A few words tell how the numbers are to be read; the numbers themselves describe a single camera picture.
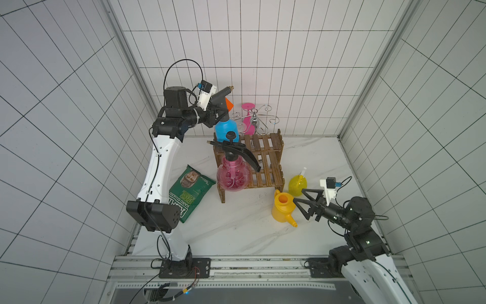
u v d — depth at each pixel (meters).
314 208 0.58
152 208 0.43
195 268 0.72
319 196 0.68
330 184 0.60
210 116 0.60
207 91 0.58
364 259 0.51
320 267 0.73
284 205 0.79
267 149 0.79
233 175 0.76
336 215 0.59
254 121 0.90
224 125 0.72
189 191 0.90
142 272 0.72
